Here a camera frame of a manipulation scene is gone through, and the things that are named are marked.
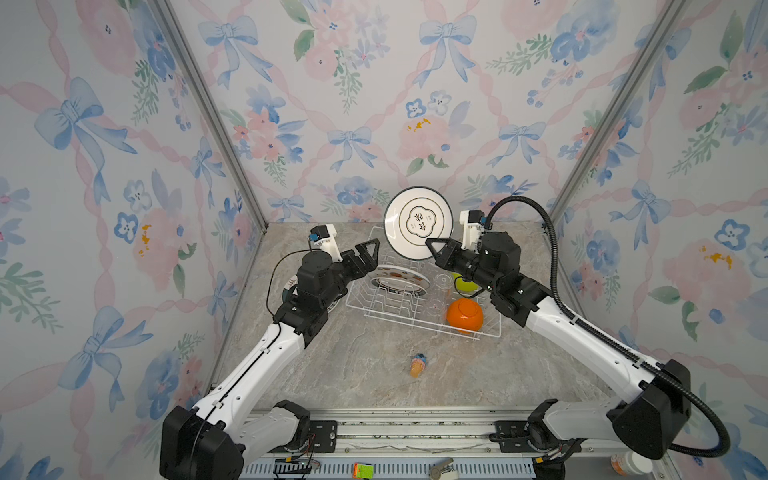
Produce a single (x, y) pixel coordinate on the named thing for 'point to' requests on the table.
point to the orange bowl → (465, 315)
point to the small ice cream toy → (418, 365)
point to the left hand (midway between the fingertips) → (369, 243)
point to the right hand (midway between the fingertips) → (426, 239)
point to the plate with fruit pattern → (399, 280)
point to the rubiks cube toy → (362, 471)
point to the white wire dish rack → (428, 310)
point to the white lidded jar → (629, 463)
